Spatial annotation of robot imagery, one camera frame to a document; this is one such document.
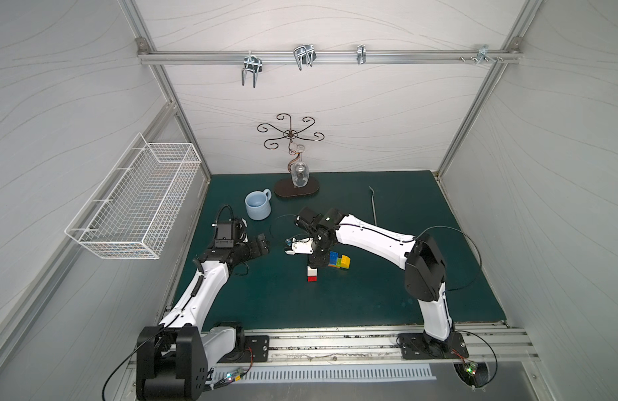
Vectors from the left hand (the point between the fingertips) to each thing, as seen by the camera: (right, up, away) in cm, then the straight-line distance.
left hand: (258, 246), depth 85 cm
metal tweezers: (+46, +15, +24) cm, 54 cm away
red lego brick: (+19, -11, 0) cm, 22 cm away
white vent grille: (+15, -34, -15) cm, 40 cm away
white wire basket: (-32, +13, -17) cm, 38 cm away
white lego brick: (+19, -8, -3) cm, 21 cm away
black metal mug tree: (+6, +21, +25) cm, 34 cm away
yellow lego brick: (+31, -6, +3) cm, 31 cm away
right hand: (+19, -2, 0) cm, 19 cm away
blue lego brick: (+26, -5, +3) cm, 27 cm away
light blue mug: (-4, +14, +16) cm, 21 cm away
